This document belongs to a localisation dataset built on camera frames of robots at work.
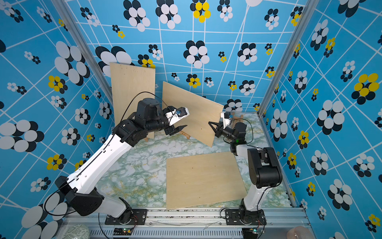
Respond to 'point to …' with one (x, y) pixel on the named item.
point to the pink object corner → (299, 232)
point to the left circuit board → (123, 231)
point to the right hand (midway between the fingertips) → (212, 122)
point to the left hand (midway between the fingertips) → (183, 114)
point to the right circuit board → (250, 233)
